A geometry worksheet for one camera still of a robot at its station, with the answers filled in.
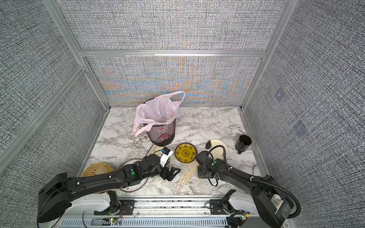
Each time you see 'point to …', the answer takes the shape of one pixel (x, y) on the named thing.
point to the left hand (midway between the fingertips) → (177, 166)
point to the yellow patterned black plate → (186, 152)
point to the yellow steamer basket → (96, 169)
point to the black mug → (243, 143)
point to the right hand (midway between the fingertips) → (201, 169)
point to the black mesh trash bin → (155, 130)
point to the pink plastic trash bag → (159, 110)
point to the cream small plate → (158, 153)
